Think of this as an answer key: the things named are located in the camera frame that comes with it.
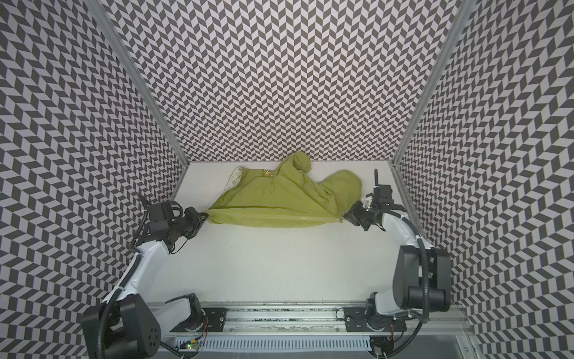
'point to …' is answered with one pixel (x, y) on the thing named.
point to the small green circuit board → (195, 346)
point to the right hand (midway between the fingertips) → (348, 213)
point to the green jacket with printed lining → (286, 194)
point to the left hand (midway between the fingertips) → (207, 211)
